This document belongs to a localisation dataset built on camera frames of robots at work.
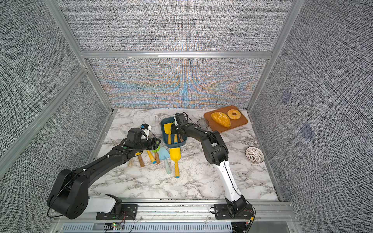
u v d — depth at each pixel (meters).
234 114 1.14
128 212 0.73
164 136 1.02
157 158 0.90
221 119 1.07
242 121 1.14
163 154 0.95
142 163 0.88
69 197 0.41
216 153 0.61
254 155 0.92
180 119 0.86
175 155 0.93
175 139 0.99
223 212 0.73
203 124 1.01
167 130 1.06
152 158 0.92
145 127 0.78
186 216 0.73
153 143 0.76
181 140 0.97
